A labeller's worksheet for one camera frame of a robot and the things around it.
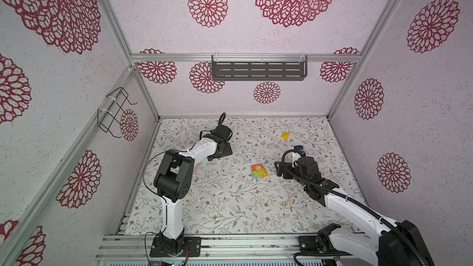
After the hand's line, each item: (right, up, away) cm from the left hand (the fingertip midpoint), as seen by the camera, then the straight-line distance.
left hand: (221, 155), depth 99 cm
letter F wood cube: (+31, -21, -15) cm, 40 cm away
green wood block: (+20, -8, -6) cm, 22 cm away
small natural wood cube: (+19, -6, -6) cm, 21 cm away
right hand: (+30, -1, -14) cm, 33 cm away
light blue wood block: (+17, -10, -6) cm, 21 cm away
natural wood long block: (-13, -7, -2) cm, 15 cm away
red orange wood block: (+17, -6, -4) cm, 18 cm away
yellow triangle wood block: (+39, +11, +14) cm, 42 cm away
